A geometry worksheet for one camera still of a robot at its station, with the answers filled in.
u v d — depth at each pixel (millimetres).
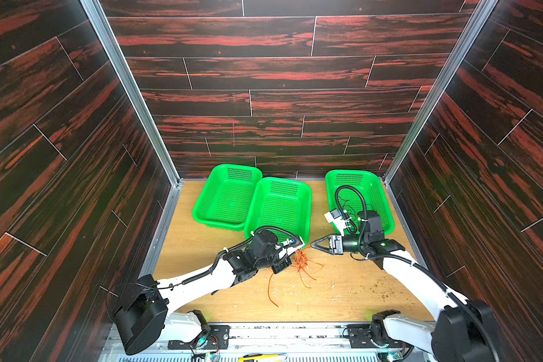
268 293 803
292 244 638
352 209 1079
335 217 716
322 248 718
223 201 1116
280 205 1148
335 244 677
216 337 730
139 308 424
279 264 626
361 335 734
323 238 716
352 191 625
